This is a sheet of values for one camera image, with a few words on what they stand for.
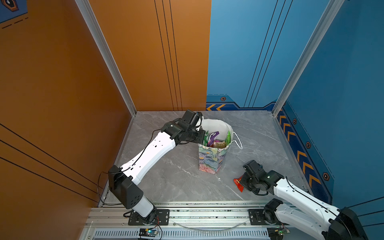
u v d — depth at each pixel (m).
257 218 0.72
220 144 0.83
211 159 0.77
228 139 0.79
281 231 0.69
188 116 0.57
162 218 0.74
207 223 0.72
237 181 0.83
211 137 0.85
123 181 0.41
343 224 0.40
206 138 0.83
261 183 0.59
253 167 0.65
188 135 0.56
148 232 0.71
